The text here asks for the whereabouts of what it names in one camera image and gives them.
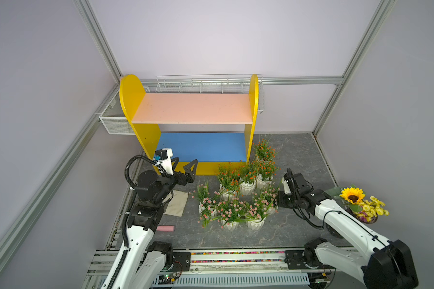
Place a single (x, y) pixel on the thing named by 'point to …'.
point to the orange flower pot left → (229, 178)
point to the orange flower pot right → (266, 170)
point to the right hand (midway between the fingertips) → (277, 198)
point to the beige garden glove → (176, 205)
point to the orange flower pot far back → (263, 151)
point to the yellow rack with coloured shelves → (211, 150)
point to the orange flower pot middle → (248, 182)
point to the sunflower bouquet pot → (363, 208)
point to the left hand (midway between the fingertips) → (188, 161)
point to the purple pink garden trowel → (166, 228)
